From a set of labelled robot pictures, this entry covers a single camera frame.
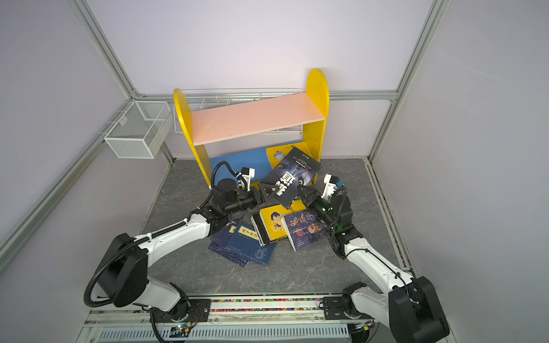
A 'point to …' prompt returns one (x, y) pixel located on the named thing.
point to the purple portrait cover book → (304, 229)
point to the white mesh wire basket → (142, 131)
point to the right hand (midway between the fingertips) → (297, 187)
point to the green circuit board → (179, 331)
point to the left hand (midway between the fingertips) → (277, 193)
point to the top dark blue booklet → (244, 243)
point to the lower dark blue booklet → (219, 243)
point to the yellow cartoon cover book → (276, 154)
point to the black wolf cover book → (295, 169)
